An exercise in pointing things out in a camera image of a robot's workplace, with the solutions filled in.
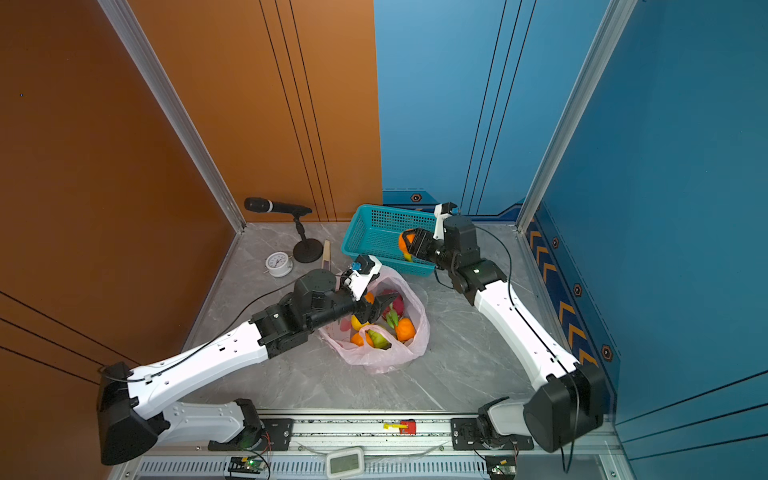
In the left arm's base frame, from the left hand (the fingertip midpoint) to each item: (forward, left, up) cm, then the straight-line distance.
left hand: (387, 281), depth 68 cm
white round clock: (+24, +39, -26) cm, 52 cm away
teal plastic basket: (+43, +7, -27) cm, 51 cm away
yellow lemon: (+1, +9, -24) cm, 26 cm away
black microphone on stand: (+32, +31, -27) cm, 53 cm away
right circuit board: (-32, -28, -31) cm, 52 cm away
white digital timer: (-32, +9, -27) cm, 43 cm away
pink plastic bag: (-9, +8, -16) cm, 20 cm away
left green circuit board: (-32, +33, -31) cm, 56 cm away
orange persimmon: (-1, -5, -23) cm, 24 cm away
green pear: (-4, +2, -24) cm, 24 cm away
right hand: (+13, -5, +1) cm, 14 cm away
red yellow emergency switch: (-24, -5, -28) cm, 38 cm away
